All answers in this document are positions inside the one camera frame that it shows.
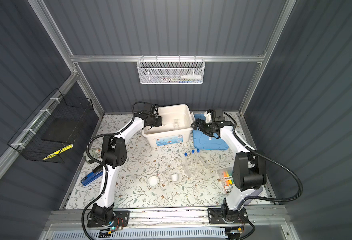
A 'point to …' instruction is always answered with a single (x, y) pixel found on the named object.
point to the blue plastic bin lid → (201, 141)
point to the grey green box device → (95, 152)
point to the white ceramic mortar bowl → (153, 181)
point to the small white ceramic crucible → (174, 177)
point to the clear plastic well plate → (198, 169)
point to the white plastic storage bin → (166, 135)
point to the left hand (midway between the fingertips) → (161, 121)
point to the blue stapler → (96, 173)
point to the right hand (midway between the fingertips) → (198, 128)
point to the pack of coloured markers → (226, 176)
